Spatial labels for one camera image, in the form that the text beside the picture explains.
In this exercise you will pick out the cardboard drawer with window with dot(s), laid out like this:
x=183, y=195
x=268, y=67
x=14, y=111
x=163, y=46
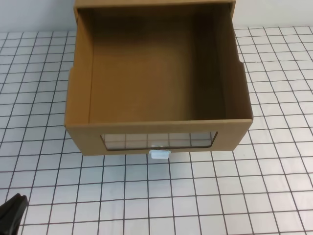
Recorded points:
x=163, y=77

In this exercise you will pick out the white grid tablecloth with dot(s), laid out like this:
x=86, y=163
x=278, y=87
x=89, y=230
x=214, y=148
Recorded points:
x=263, y=187

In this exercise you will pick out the brown cardboard shoebox cabinet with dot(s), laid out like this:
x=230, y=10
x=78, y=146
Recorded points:
x=123, y=3

